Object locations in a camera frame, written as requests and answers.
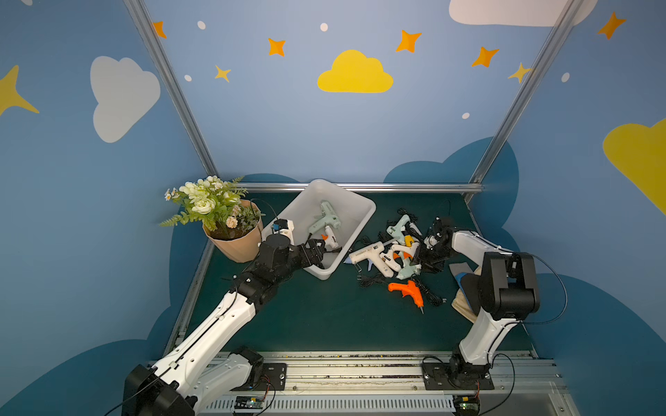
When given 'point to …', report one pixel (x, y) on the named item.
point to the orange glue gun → (410, 289)
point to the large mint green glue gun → (329, 215)
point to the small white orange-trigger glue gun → (329, 238)
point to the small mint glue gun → (408, 269)
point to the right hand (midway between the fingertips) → (418, 262)
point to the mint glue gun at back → (397, 230)
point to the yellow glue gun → (408, 239)
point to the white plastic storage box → (353, 211)
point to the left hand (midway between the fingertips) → (314, 241)
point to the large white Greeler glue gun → (369, 253)
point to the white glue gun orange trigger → (391, 256)
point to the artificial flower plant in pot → (231, 224)
